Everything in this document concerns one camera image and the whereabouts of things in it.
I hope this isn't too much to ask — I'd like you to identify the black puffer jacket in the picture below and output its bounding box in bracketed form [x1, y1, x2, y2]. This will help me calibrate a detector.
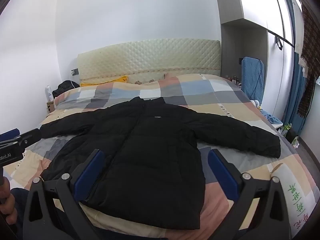
[40, 97, 280, 230]

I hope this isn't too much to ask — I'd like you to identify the black clothes pile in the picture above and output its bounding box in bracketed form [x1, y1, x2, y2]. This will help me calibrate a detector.
[52, 80, 80, 98]

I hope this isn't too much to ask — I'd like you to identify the person's left hand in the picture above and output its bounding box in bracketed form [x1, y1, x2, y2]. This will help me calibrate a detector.
[0, 177, 17, 225]

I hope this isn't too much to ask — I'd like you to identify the white printed bag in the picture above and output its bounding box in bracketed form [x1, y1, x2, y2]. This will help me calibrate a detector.
[271, 163, 315, 237]

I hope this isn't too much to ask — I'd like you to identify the brown cardboard box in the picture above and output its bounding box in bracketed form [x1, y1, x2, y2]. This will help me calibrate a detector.
[47, 101, 55, 113]

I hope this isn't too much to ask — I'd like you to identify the white spray bottle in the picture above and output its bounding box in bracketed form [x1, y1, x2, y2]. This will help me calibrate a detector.
[46, 85, 54, 102]

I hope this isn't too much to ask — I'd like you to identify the small green plant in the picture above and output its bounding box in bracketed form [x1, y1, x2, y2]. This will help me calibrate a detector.
[282, 124, 298, 144]

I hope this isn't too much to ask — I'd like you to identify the blue curtain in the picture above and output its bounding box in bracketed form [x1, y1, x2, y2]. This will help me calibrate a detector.
[283, 0, 308, 135]

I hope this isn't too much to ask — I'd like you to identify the plaid checkered duvet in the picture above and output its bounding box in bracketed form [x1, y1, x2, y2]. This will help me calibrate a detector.
[4, 73, 318, 239]

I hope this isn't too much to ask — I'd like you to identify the yellow pillow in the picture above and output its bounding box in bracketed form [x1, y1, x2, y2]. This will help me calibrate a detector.
[80, 75, 129, 87]

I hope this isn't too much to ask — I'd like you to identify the beige floral pillow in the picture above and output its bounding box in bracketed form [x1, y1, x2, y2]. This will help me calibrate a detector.
[128, 72, 166, 85]

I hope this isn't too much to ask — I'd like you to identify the cream quilted headboard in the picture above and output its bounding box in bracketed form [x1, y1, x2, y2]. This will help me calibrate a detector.
[77, 38, 221, 83]

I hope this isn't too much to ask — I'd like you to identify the dark hanging garment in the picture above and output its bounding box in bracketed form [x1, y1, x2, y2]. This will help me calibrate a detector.
[297, 4, 319, 118]

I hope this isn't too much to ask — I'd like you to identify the grey white wardrobe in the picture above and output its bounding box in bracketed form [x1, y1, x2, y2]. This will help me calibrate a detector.
[217, 0, 294, 119]

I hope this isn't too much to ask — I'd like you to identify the black wall socket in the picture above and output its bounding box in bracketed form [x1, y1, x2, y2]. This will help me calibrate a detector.
[71, 68, 79, 76]

